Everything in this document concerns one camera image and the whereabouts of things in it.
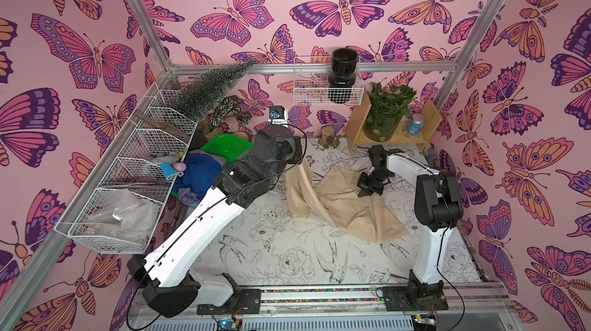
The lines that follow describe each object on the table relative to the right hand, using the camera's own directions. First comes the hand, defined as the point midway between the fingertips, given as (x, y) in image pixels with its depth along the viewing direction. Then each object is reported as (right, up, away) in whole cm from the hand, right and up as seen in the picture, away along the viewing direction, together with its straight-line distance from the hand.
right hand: (355, 192), depth 96 cm
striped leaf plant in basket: (-65, +29, +14) cm, 72 cm away
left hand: (-24, +21, -32) cm, 45 cm away
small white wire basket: (-19, +49, +1) cm, 53 cm away
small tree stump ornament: (-9, +25, +18) cm, 32 cm away
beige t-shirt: (-8, -2, -1) cm, 9 cm away
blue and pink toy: (-61, +11, -28) cm, 68 cm away
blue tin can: (+31, +30, +11) cm, 44 cm away
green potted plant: (+13, +34, -1) cm, 36 cm away
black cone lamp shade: (-70, +22, +11) cm, 75 cm away
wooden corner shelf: (+2, +32, +2) cm, 32 cm away
